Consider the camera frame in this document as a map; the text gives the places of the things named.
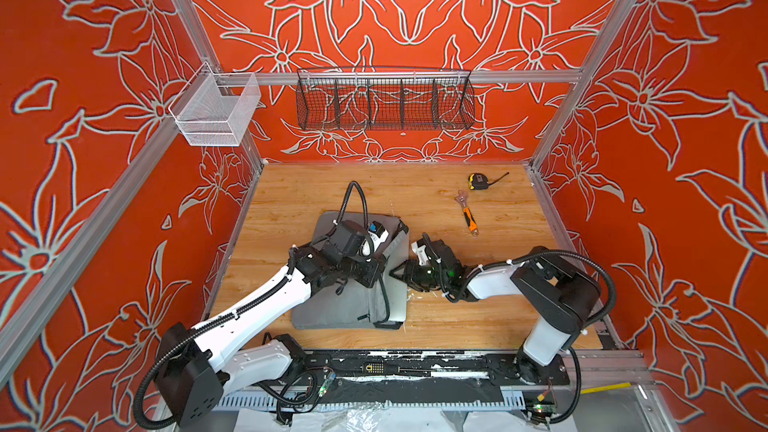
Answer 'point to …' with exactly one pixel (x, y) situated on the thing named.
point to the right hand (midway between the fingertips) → (390, 273)
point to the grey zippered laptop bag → (352, 305)
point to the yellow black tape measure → (479, 181)
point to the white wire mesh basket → (215, 109)
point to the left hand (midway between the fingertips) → (385, 265)
